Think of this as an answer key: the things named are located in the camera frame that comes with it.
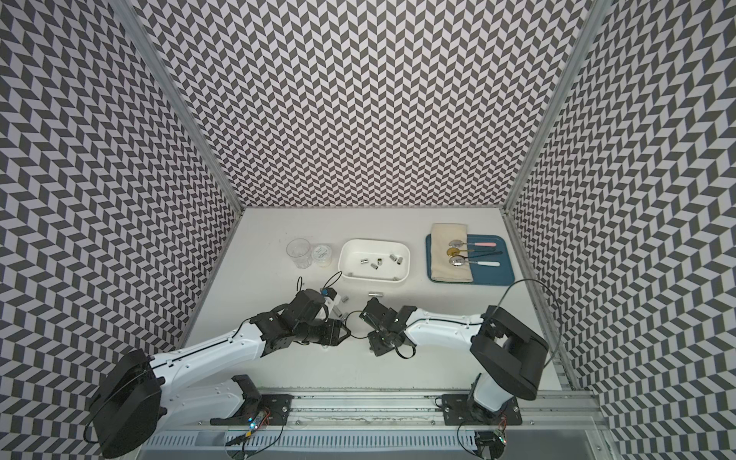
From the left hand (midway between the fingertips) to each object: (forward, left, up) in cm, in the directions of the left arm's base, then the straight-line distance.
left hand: (343, 336), depth 80 cm
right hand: (-1, -11, -6) cm, 13 cm away
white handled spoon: (+29, -39, -4) cm, 49 cm away
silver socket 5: (+29, -17, -4) cm, 34 cm away
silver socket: (+28, -5, -4) cm, 29 cm away
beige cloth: (+40, -34, -2) cm, 52 cm away
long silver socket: (+16, -9, -5) cm, 19 cm away
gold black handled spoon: (+31, -43, -3) cm, 53 cm away
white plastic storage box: (+29, -8, -5) cm, 31 cm away
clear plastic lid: (+28, +10, 0) cm, 30 cm away
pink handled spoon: (+36, -40, -4) cm, 54 cm away
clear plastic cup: (+30, +18, 0) cm, 35 cm away
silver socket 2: (+28, -10, -4) cm, 30 cm away
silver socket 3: (+27, -8, -6) cm, 29 cm away
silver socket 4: (+30, -15, -4) cm, 34 cm away
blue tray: (+24, -54, -6) cm, 59 cm away
